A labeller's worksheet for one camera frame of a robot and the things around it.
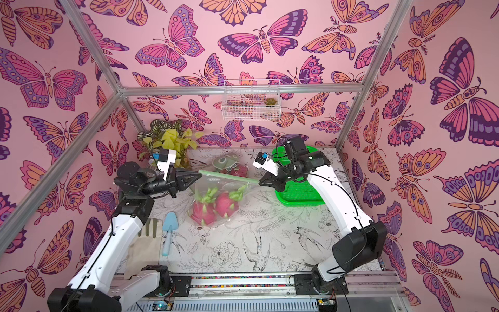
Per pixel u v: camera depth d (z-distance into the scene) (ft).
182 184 1.99
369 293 2.44
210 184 2.44
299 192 3.28
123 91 3.03
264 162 2.06
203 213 2.45
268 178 2.17
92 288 1.27
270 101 3.03
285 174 2.09
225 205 2.54
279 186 2.14
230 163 3.28
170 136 2.95
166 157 1.80
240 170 3.38
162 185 1.87
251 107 3.47
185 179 2.09
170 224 2.96
